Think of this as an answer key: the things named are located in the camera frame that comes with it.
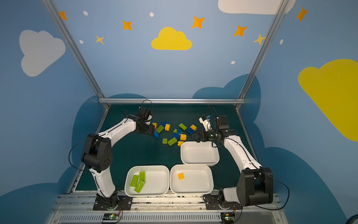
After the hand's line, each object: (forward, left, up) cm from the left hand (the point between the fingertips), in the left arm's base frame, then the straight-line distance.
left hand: (149, 129), depth 96 cm
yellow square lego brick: (+6, -32, -6) cm, 33 cm away
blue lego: (0, -19, -7) cm, 21 cm away
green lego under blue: (+4, -18, -7) cm, 20 cm away
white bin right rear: (-13, -38, -9) cm, 41 cm away
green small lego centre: (-5, -11, -7) cm, 14 cm away
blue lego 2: (+11, -9, -6) cm, 15 cm away
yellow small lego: (-29, -23, -8) cm, 38 cm away
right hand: (-9, -33, +9) cm, 35 cm away
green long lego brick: (+9, -23, -8) cm, 26 cm away
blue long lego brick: (+4, -29, -7) cm, 31 cm away
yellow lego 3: (+6, -12, -6) cm, 15 cm away
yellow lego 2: (-1, -24, -7) cm, 25 cm away
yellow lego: (-6, -22, -7) cm, 24 cm away
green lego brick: (-32, +5, -8) cm, 33 cm away
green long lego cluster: (+5, -6, -7) cm, 10 cm away
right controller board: (-49, -47, -10) cm, 69 cm away
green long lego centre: (-5, -16, -7) cm, 18 cm away
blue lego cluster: (-1, -4, -5) cm, 7 cm away
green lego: (-29, +1, -8) cm, 30 cm away
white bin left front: (-32, -8, -9) cm, 34 cm away
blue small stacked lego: (+2, -21, -5) cm, 22 cm away
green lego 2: (-35, +2, -8) cm, 36 cm away
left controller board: (-49, +14, -9) cm, 52 cm away
